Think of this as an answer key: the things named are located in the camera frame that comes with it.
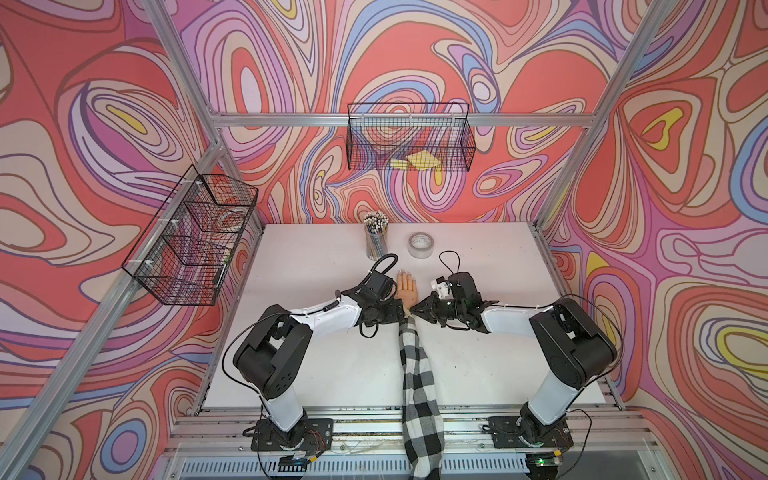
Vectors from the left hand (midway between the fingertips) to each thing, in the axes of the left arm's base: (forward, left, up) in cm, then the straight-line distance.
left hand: (399, 316), depth 91 cm
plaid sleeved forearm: (-32, -5, +1) cm, 32 cm away
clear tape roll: (+32, -9, -3) cm, 33 cm away
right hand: (-1, -4, +1) cm, 4 cm away
